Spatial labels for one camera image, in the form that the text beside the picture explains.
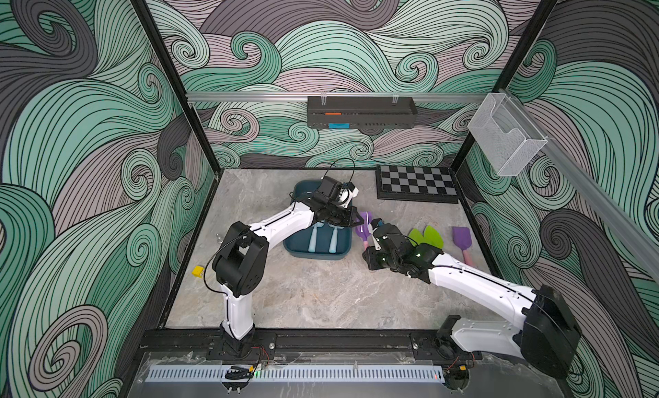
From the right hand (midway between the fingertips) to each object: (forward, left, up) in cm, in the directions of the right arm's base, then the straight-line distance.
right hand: (368, 254), depth 82 cm
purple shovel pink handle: (+9, +1, +3) cm, 9 cm away
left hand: (+10, +1, +5) cm, 12 cm away
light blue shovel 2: (+7, +11, -7) cm, 15 cm away
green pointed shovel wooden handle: (+11, -29, -10) cm, 32 cm away
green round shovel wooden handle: (+12, -26, -11) cm, 30 cm away
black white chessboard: (+36, -27, -6) cm, 46 cm away
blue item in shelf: (+37, +9, +24) cm, 45 cm away
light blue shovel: (+10, +19, -8) cm, 22 cm away
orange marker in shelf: (+46, +11, +23) cm, 53 cm away
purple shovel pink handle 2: (+11, -39, -11) cm, 42 cm away
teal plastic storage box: (+7, +24, -7) cm, 26 cm away
